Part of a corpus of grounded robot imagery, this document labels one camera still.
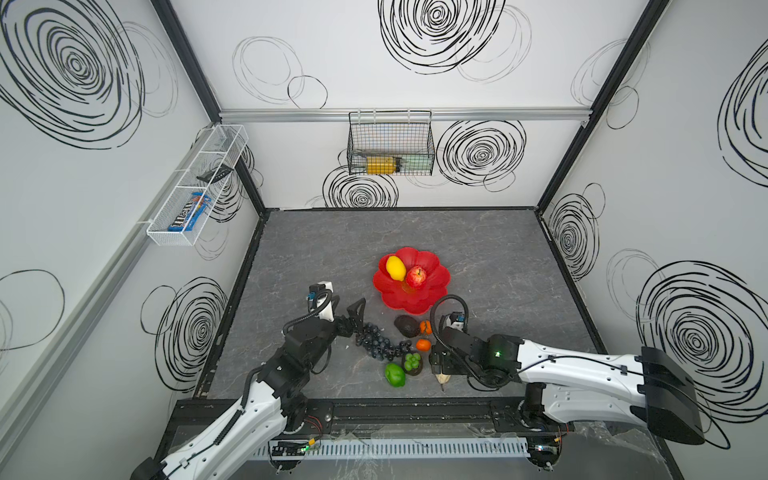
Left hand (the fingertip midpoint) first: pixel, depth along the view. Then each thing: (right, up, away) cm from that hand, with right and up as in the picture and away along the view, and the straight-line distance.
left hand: (354, 299), depth 77 cm
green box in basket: (+18, +38, +9) cm, 43 cm away
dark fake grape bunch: (+7, -14, +3) cm, 15 cm away
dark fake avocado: (+14, -9, +9) cm, 19 cm away
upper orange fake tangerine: (+20, -10, +9) cm, 24 cm away
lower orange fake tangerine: (+19, -13, +3) cm, 23 cm away
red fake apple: (+18, +4, +16) cm, 25 cm away
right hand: (+22, -17, +1) cm, 28 cm away
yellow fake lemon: (+12, +6, +19) cm, 23 cm away
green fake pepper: (+11, -20, 0) cm, 23 cm away
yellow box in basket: (+7, +38, +10) cm, 40 cm away
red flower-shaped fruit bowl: (+13, -2, +17) cm, 22 cm away
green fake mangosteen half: (+15, -17, 0) cm, 23 cm away
